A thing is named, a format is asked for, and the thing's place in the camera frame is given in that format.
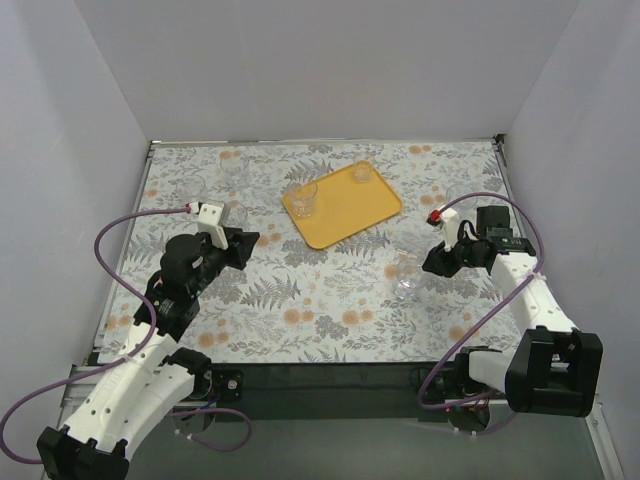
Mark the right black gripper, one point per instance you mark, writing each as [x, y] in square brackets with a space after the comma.
[451, 258]

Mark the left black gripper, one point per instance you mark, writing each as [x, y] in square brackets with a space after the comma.
[233, 245]

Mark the small clear glass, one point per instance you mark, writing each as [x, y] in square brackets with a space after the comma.
[363, 166]

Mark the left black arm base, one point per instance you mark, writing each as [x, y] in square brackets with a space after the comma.
[213, 389]

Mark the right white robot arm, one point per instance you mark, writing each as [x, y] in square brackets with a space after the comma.
[548, 335]

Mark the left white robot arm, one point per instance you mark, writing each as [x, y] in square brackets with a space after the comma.
[98, 440]

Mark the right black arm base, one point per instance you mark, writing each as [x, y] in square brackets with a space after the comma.
[473, 418]

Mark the yellow plastic tray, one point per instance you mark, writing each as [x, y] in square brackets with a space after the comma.
[344, 206]

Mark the clear glass left edge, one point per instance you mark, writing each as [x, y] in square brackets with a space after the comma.
[190, 189]

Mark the floral patterned table mat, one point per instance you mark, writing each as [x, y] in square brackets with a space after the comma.
[293, 303]

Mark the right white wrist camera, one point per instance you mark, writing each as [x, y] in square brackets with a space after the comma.
[448, 221]

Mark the aluminium frame rail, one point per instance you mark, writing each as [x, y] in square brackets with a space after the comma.
[567, 390]

